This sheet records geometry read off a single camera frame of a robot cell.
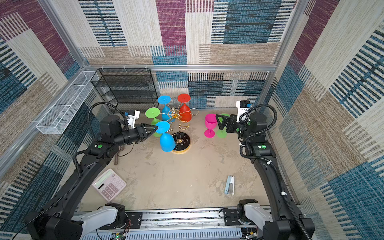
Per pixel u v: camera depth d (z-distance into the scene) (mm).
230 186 810
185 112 799
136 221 729
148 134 639
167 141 786
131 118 659
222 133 1051
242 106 599
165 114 788
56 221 368
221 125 638
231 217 730
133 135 627
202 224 729
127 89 1085
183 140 998
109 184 831
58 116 720
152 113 787
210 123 920
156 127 688
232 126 625
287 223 369
